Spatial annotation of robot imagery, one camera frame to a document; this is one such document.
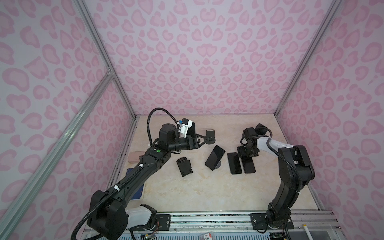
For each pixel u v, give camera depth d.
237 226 0.72
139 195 0.80
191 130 0.98
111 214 0.39
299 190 0.55
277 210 0.62
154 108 0.61
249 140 0.75
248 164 0.90
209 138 1.07
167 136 0.58
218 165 0.88
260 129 0.96
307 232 0.70
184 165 0.86
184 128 0.68
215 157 0.89
